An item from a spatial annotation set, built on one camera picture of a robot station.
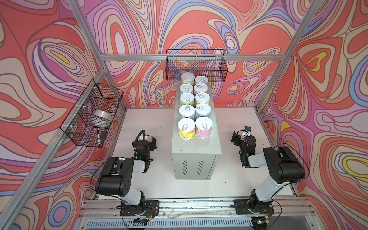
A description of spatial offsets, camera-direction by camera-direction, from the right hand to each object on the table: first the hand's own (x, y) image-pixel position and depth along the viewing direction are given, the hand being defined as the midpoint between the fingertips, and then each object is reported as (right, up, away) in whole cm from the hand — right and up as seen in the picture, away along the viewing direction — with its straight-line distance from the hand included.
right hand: (241, 135), depth 96 cm
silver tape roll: (-80, +11, -26) cm, 85 cm away
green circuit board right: (0, -41, -26) cm, 48 cm away
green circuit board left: (-61, -41, -26) cm, 78 cm away
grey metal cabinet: (-33, -7, -36) cm, 49 cm away
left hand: (-64, -1, -3) cm, 64 cm away
